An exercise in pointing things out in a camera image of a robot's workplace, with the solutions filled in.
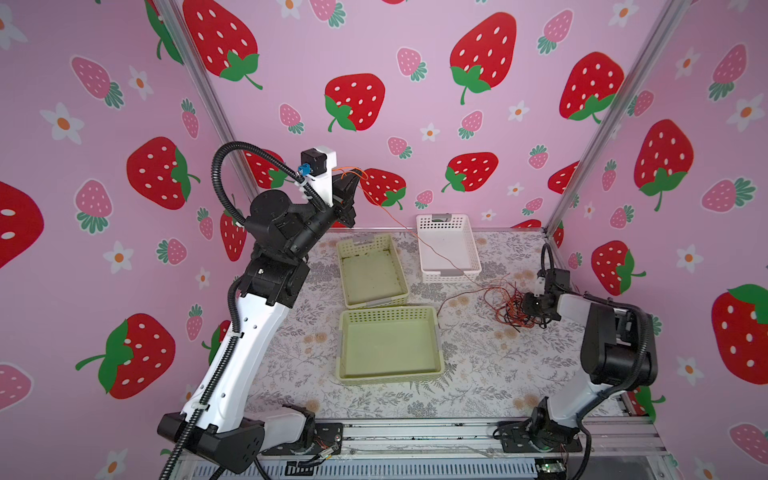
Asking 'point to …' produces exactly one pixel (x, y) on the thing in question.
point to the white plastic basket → (447, 248)
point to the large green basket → (386, 344)
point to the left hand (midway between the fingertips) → (358, 169)
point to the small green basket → (371, 274)
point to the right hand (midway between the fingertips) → (533, 305)
